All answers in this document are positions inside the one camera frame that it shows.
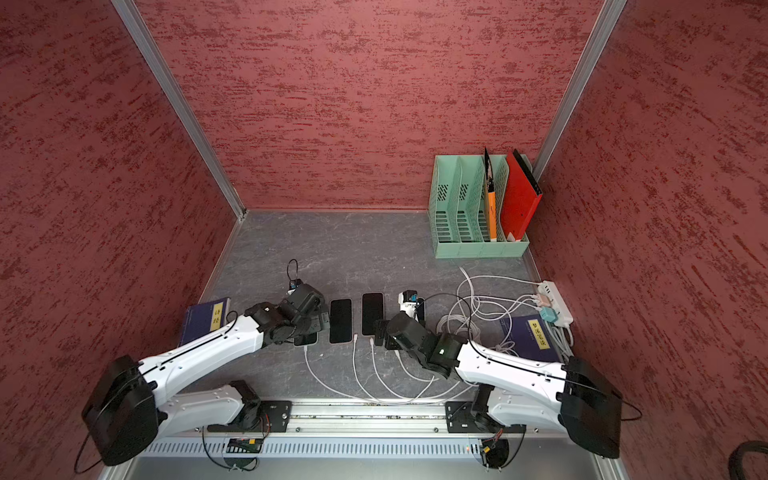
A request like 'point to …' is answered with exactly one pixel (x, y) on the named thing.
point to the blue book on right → (531, 337)
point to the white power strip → (564, 316)
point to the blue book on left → (203, 318)
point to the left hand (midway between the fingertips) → (313, 326)
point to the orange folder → (492, 198)
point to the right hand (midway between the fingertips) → (388, 331)
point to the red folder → (521, 198)
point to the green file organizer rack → (458, 210)
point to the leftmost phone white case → (309, 339)
